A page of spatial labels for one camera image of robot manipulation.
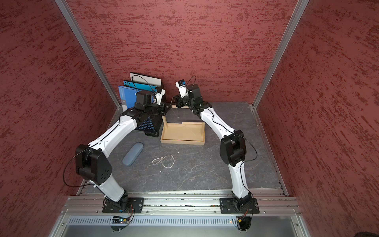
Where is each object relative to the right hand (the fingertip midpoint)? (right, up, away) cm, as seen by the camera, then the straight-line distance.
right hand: (174, 98), depth 87 cm
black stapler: (-17, -23, +13) cm, 32 cm away
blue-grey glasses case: (-27, -35, +2) cm, 44 cm away
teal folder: (-23, +8, +5) cm, 25 cm away
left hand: (-2, -6, -4) cm, 8 cm away
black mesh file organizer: (-10, -13, -15) cm, 22 cm away
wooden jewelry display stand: (+2, -18, +18) cm, 25 cm away
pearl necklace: (-8, -40, +2) cm, 41 cm away
